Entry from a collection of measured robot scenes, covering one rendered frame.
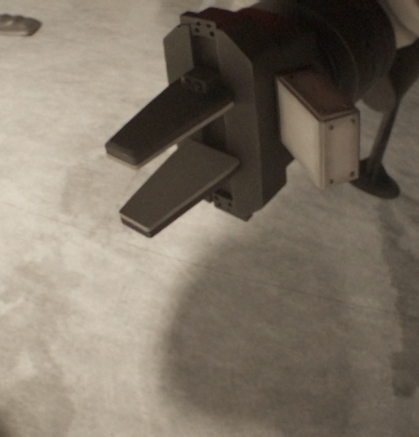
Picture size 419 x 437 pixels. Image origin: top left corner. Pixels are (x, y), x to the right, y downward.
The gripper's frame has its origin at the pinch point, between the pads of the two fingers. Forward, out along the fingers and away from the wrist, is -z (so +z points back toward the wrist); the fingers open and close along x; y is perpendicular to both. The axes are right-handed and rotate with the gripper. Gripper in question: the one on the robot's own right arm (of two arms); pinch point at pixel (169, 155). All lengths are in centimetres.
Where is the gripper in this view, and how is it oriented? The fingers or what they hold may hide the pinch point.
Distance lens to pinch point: 31.9
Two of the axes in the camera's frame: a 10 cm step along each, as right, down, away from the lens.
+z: 6.1, -5.9, 5.4
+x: 0.8, 7.2, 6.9
